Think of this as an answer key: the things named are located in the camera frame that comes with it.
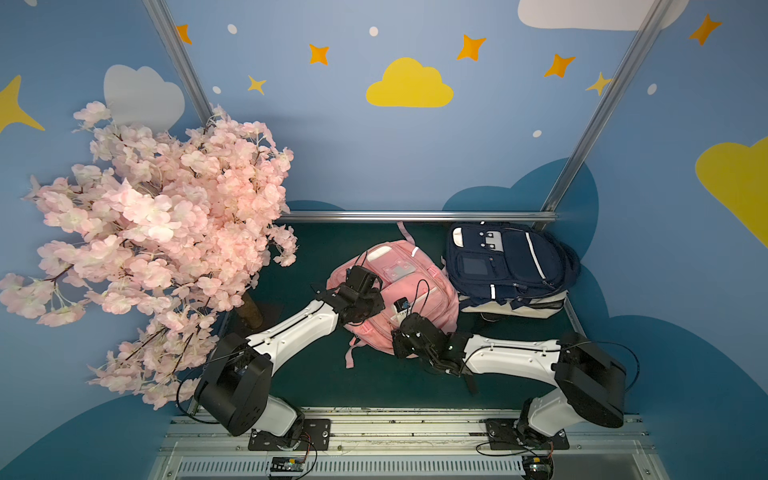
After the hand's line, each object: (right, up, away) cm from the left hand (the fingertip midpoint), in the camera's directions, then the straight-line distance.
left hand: (383, 298), depth 87 cm
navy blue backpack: (+43, +10, +17) cm, 48 cm away
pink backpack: (+8, +8, +14) cm, 18 cm away
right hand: (+4, -8, -3) cm, 10 cm away
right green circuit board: (+39, -40, -14) cm, 58 cm away
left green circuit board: (-23, -38, -15) cm, 47 cm away
